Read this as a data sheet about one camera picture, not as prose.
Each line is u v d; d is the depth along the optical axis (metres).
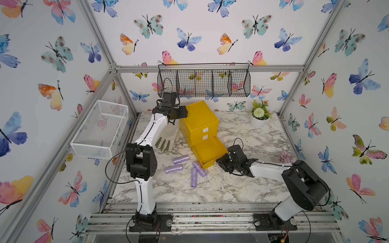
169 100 0.71
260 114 0.99
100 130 0.87
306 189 0.45
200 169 0.90
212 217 0.77
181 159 0.93
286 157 0.86
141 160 0.52
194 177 0.87
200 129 0.85
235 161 0.71
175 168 0.89
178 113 0.83
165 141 1.04
